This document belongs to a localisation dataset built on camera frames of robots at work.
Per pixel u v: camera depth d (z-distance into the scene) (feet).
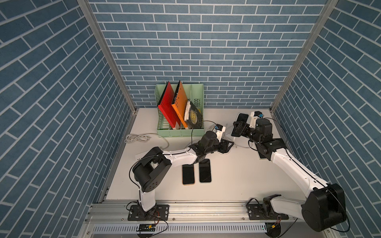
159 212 2.38
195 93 3.45
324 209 1.31
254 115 2.41
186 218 2.40
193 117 3.20
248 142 2.39
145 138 3.24
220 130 2.48
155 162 1.72
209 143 2.19
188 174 2.77
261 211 2.40
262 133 2.01
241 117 2.68
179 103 3.06
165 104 2.83
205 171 2.85
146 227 2.37
